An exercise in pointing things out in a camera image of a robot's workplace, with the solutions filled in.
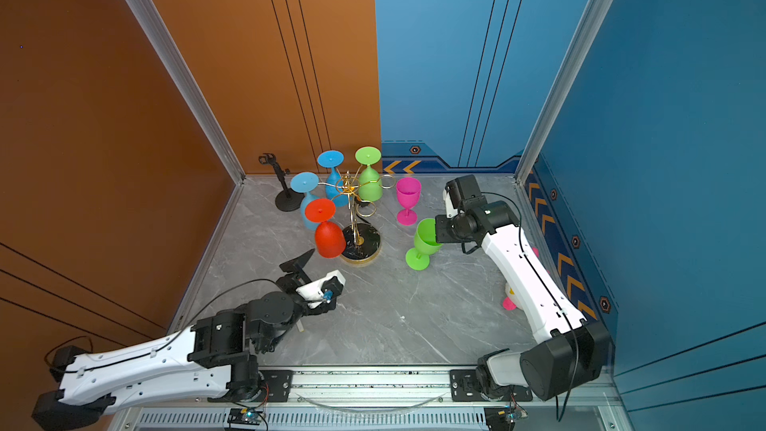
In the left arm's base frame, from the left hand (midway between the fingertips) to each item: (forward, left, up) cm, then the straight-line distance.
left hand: (322, 261), depth 68 cm
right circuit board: (-27, -43, -26) cm, 57 cm away
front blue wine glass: (+21, +7, +4) cm, 23 cm away
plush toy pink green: (0, -50, -22) cm, 55 cm away
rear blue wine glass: (+21, 0, +3) cm, 21 cm away
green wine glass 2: (+11, -24, -17) cm, 31 cm away
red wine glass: (+9, 0, -5) cm, 11 cm away
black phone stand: (+38, +24, -24) cm, 51 cm away
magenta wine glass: (+30, -21, -10) cm, 38 cm away
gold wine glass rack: (+21, -6, -23) cm, 32 cm away
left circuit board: (-27, +19, -27) cm, 42 cm away
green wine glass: (+29, -9, -5) cm, 30 cm away
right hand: (+12, -30, -4) cm, 32 cm away
